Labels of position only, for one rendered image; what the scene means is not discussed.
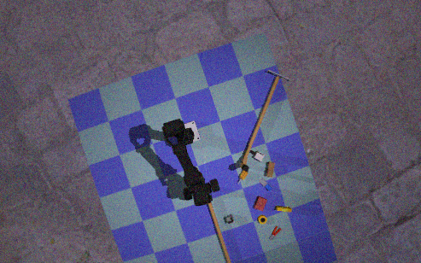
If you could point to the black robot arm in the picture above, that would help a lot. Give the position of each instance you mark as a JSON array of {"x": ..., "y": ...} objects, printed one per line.
[{"x": 192, "y": 177}]

